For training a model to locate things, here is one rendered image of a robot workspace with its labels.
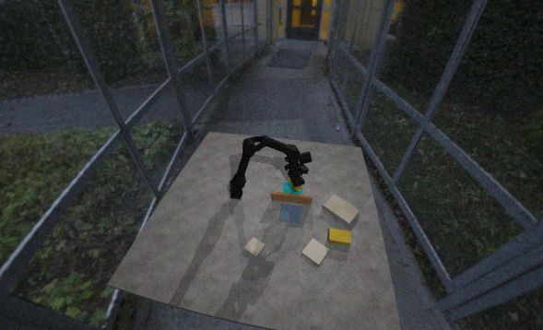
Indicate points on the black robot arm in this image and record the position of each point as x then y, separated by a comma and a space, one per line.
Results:
248, 148

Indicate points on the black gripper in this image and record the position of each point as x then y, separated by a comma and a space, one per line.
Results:
294, 175

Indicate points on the yellow rectangular block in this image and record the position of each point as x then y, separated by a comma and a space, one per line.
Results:
339, 236

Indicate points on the brown wooden board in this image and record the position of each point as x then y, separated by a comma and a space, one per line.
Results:
293, 198

